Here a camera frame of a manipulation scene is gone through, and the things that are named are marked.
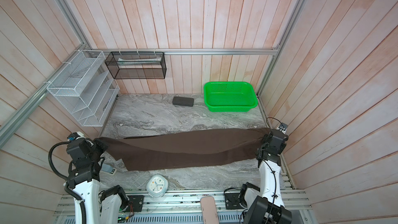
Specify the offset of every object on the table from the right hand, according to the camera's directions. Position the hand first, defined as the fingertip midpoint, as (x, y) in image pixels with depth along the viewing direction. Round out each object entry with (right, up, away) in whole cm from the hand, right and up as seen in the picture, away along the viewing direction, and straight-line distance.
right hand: (278, 135), depth 80 cm
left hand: (-89, -2, -6) cm, 90 cm away
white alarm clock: (-63, -25, -4) cm, 68 cm away
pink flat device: (-37, -33, -11) cm, 51 cm away
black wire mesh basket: (-82, +43, +19) cm, 95 cm away
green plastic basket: (-17, +24, +38) cm, 48 cm away
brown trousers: (-74, -11, +10) cm, 75 cm away
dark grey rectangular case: (-53, +20, +34) cm, 66 cm away
